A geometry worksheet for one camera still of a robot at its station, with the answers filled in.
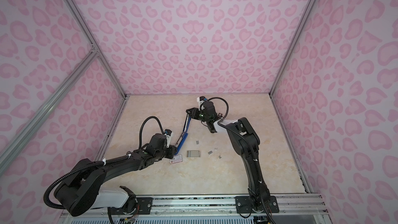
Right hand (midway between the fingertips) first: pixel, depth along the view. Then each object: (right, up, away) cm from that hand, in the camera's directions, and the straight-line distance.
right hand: (187, 109), depth 96 cm
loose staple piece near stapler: (+6, -20, -1) cm, 21 cm away
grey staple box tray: (+4, -26, -5) cm, 27 cm away
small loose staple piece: (+14, -25, -5) cm, 29 cm away
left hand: (-6, -20, -7) cm, 22 cm away
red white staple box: (-5, -28, -9) cm, 29 cm away
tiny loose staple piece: (+19, -27, -7) cm, 34 cm away
